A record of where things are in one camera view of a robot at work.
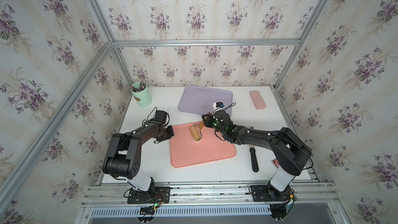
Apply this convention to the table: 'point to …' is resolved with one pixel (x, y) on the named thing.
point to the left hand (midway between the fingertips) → (172, 136)
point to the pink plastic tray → (185, 151)
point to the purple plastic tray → (200, 99)
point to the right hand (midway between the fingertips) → (204, 117)
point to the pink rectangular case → (257, 100)
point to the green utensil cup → (140, 92)
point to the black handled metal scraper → (255, 166)
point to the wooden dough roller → (196, 132)
